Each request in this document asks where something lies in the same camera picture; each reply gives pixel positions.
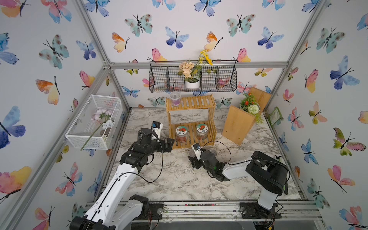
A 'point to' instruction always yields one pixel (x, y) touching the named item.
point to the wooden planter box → (239, 121)
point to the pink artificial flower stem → (102, 116)
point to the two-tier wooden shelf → (188, 134)
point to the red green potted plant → (248, 105)
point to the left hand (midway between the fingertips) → (167, 137)
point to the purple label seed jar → (175, 98)
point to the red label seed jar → (213, 151)
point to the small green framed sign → (275, 116)
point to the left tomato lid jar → (181, 132)
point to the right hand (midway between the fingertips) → (193, 152)
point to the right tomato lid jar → (201, 131)
